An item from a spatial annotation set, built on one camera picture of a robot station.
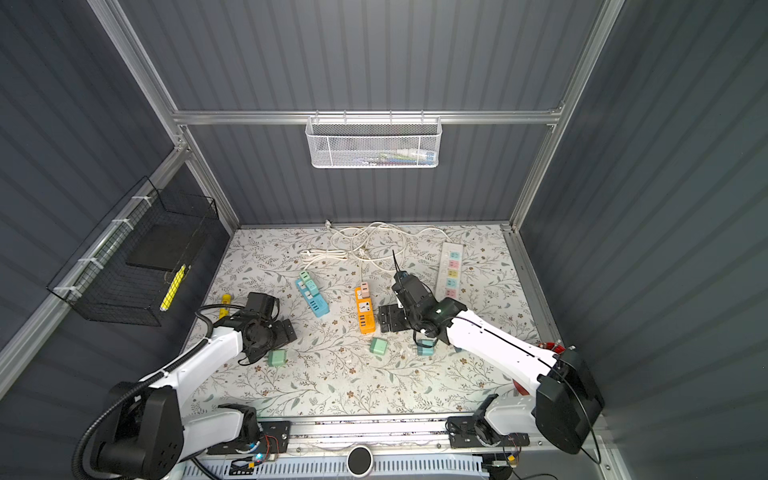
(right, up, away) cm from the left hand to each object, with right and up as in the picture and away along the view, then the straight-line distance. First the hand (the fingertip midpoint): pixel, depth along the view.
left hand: (281, 341), depth 87 cm
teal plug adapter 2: (+29, -1, -1) cm, 29 cm away
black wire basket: (-31, +23, -15) cm, 42 cm away
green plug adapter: (+5, +19, +9) cm, 21 cm away
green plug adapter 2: (0, -4, -3) cm, 5 cm away
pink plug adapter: (+24, +15, +6) cm, 29 cm away
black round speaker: (+25, -20, -22) cm, 39 cm away
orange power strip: (+25, +6, +4) cm, 26 cm away
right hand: (+33, +8, -6) cm, 35 cm away
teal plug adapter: (+8, +15, +7) cm, 18 cm away
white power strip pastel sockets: (+53, +20, +16) cm, 59 cm away
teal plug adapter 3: (+43, -2, -2) cm, 43 cm away
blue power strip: (+8, +10, +9) cm, 15 cm away
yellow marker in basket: (-19, +20, -16) cm, 32 cm away
